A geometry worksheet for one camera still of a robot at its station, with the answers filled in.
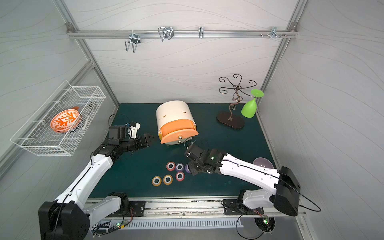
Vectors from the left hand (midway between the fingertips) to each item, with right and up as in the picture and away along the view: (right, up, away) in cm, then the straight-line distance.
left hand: (151, 140), depth 79 cm
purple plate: (+63, -13, +5) cm, 65 cm away
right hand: (+23, -12, -3) cm, 26 cm away
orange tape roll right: (+9, -23, +3) cm, 24 cm away
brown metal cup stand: (+46, +12, +30) cm, 56 cm away
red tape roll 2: (+15, -21, +4) cm, 27 cm away
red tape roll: (+9, -17, +9) cm, 21 cm away
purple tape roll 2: (+20, -14, -5) cm, 25 cm away
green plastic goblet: (+56, +17, +9) cm, 60 cm away
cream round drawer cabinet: (+9, +16, +9) cm, 21 cm away
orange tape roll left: (+2, -23, +3) cm, 23 cm away
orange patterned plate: (-36, +11, -13) cm, 40 cm away
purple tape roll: (+15, -17, +9) cm, 24 cm away
